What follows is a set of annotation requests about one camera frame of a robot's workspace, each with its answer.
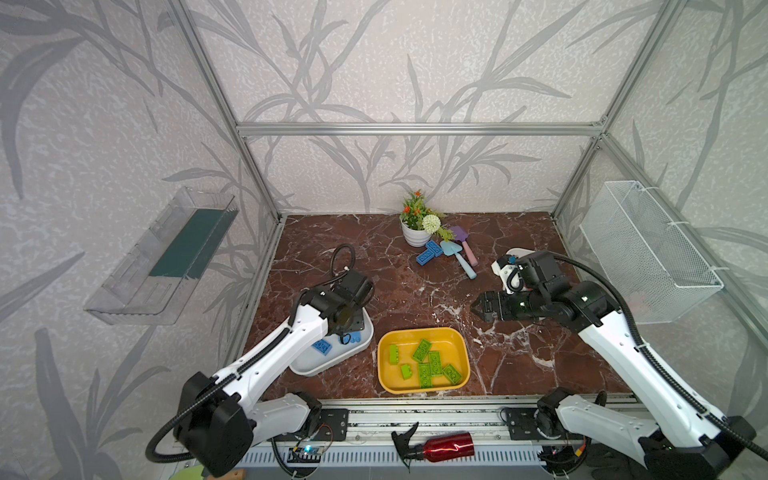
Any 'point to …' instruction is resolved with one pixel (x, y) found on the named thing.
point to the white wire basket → (658, 273)
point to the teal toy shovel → (449, 248)
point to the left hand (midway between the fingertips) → (355, 313)
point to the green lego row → (394, 359)
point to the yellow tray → (455, 351)
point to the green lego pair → (427, 370)
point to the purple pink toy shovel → (460, 234)
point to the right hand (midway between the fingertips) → (485, 297)
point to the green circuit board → (306, 454)
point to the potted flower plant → (419, 225)
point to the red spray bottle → (435, 449)
